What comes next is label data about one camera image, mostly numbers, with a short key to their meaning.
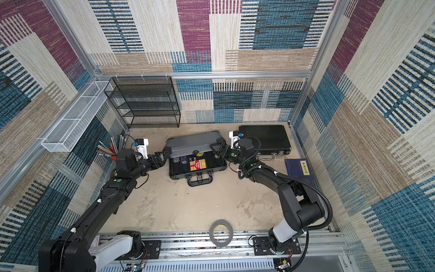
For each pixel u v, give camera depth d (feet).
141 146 2.37
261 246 2.39
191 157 3.32
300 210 1.48
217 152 2.49
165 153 2.76
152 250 2.40
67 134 2.34
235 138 2.61
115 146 3.17
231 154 2.49
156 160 2.31
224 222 2.57
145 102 3.60
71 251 1.27
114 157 3.08
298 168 3.19
